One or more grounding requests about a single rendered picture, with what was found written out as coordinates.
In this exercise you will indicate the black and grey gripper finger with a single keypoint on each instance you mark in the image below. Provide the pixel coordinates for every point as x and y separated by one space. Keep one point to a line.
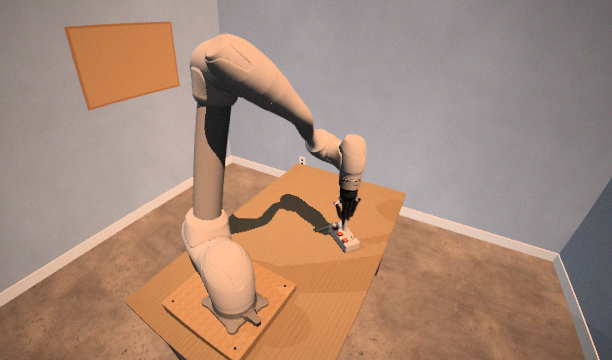
352 208
344 212

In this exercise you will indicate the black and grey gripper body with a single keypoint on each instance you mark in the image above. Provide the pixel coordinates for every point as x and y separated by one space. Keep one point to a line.
346 193

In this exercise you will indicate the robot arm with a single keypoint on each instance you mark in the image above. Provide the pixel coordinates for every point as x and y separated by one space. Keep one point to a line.
239 68

